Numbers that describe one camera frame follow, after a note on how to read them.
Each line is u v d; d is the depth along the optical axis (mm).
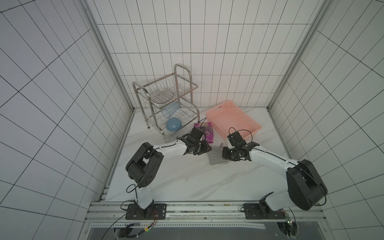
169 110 1106
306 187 425
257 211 696
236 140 698
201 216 724
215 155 911
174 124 995
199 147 780
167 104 777
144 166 469
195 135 723
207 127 1004
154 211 720
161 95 900
